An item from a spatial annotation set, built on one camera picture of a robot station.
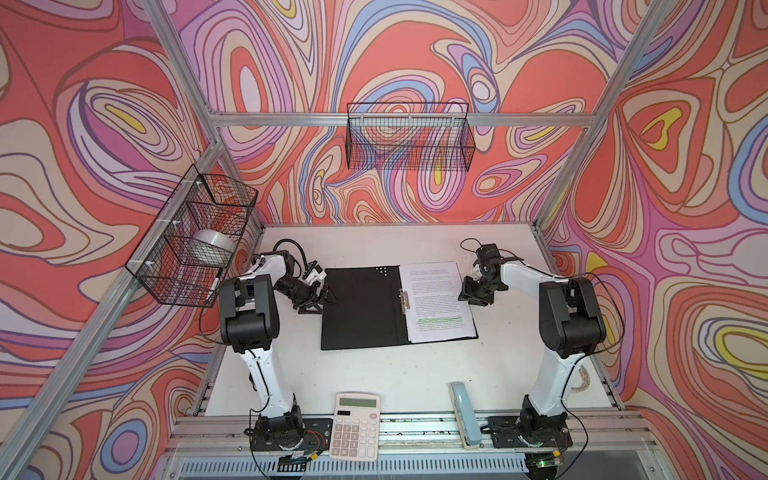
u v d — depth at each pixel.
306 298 0.83
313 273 0.91
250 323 0.54
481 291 0.85
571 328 0.52
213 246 0.70
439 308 0.96
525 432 0.67
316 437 0.72
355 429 0.73
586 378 0.81
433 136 0.96
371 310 0.97
